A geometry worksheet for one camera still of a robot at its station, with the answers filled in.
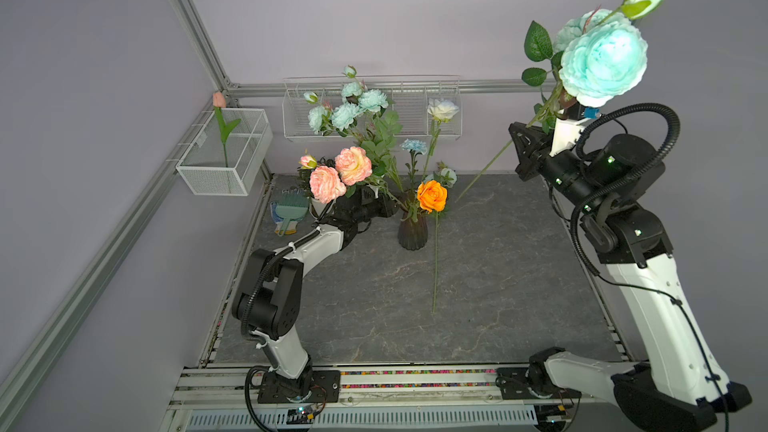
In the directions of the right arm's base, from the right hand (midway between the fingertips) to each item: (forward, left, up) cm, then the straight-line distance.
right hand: (515, 124), depth 54 cm
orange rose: (-2, +14, -18) cm, 22 cm away
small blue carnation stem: (+16, +17, -19) cm, 30 cm away
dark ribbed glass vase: (+7, +16, -48) cm, 51 cm away
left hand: (+10, +19, -33) cm, 39 cm away
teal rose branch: (+35, +1, -51) cm, 62 cm away
